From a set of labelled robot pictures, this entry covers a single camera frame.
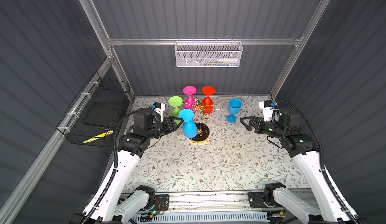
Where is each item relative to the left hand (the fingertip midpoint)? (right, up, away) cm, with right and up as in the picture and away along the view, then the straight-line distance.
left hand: (180, 121), depth 69 cm
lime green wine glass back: (-3, +10, +9) cm, 14 cm away
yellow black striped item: (-36, -6, -1) cm, 36 cm away
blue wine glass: (+4, -4, +8) cm, 9 cm away
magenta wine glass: (+3, +10, +18) cm, 21 cm away
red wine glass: (+14, +9, +18) cm, 24 cm away
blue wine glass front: (+32, +7, +26) cm, 41 cm away
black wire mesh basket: (-42, +1, +1) cm, 42 cm away
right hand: (+32, 0, +1) cm, 32 cm away
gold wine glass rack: (+12, -7, +31) cm, 34 cm away
